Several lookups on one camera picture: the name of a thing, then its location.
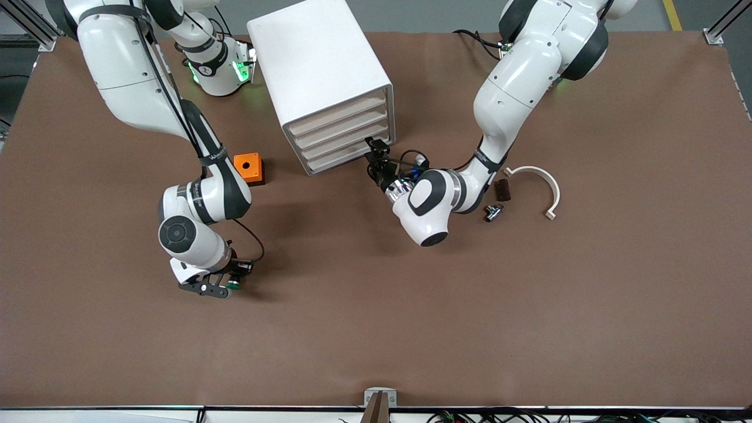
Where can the aluminium frame post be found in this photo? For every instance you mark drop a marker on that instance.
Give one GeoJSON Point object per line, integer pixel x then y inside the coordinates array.
{"type": "Point", "coordinates": [719, 29]}
{"type": "Point", "coordinates": [41, 35]}

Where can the white curved bracket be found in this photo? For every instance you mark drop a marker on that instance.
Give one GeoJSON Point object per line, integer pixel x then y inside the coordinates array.
{"type": "Point", "coordinates": [549, 183]}

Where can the grey metal bracket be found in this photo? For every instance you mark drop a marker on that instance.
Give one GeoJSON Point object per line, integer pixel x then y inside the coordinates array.
{"type": "Point", "coordinates": [370, 396]}

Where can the orange button box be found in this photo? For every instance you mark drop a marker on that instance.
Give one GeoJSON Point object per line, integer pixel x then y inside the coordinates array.
{"type": "Point", "coordinates": [247, 164]}

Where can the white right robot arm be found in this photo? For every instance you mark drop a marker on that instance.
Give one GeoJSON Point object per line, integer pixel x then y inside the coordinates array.
{"type": "Point", "coordinates": [129, 70]}

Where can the silver metal fitting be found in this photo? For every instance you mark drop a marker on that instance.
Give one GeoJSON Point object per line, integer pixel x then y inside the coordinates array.
{"type": "Point", "coordinates": [493, 212]}

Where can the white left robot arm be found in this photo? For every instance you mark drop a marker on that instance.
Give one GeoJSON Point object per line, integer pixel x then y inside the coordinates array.
{"type": "Point", "coordinates": [517, 76]}

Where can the brown terminal block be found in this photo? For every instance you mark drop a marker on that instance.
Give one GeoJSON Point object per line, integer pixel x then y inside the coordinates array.
{"type": "Point", "coordinates": [502, 190]}

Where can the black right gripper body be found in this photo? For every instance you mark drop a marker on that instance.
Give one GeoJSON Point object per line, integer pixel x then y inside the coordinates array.
{"type": "Point", "coordinates": [234, 271]}

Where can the green push button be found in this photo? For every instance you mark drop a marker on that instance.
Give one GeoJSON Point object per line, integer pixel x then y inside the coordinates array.
{"type": "Point", "coordinates": [235, 285]}

